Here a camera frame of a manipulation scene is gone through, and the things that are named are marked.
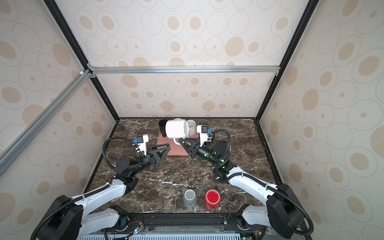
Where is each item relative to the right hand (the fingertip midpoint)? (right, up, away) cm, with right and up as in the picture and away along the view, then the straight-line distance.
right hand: (180, 142), depth 66 cm
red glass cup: (+15, -29, +8) cm, 33 cm away
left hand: (-4, -3, -1) cm, 5 cm away
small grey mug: (+4, -28, +6) cm, 29 cm away
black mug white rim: (-16, +10, +37) cm, 41 cm away
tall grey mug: (+12, +11, +37) cm, 41 cm away
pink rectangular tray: (-2, -3, -1) cm, 4 cm away
